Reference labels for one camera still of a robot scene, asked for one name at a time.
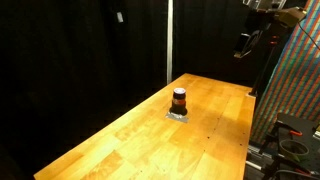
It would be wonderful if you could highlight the brown upside-down cup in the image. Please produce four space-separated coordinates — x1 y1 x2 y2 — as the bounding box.
170 87 189 116

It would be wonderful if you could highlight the grey tape patch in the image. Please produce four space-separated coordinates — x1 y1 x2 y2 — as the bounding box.
165 111 190 124

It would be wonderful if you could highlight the white vertical pole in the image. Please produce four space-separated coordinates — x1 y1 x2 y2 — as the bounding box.
166 0 174 85

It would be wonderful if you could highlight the black curtain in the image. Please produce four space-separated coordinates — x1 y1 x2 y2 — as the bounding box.
0 0 301 180

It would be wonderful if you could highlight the black clamp with orange tips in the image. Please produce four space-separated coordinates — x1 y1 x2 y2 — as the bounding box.
259 120 304 155

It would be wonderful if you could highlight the multicoloured woven panel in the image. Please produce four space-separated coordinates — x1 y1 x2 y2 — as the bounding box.
251 0 320 144

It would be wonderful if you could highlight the grey tape roll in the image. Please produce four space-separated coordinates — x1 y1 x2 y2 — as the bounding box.
279 139 310 162

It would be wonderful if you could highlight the black camera stand pole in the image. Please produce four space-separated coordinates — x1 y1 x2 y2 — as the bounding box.
249 34 280 98

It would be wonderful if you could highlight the camera on stand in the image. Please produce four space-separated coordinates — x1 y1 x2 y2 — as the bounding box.
233 0 308 59

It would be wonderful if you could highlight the black cable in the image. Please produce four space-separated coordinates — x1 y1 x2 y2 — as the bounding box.
297 20 320 51

